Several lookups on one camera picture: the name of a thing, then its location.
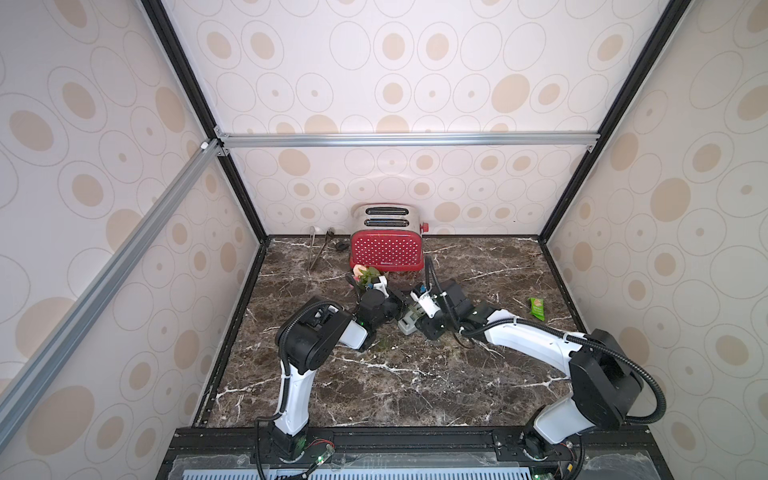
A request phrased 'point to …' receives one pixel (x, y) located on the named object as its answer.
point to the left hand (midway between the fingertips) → (428, 288)
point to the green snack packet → (537, 308)
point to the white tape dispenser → (408, 323)
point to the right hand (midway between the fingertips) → (433, 315)
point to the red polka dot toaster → (387, 237)
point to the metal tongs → (313, 258)
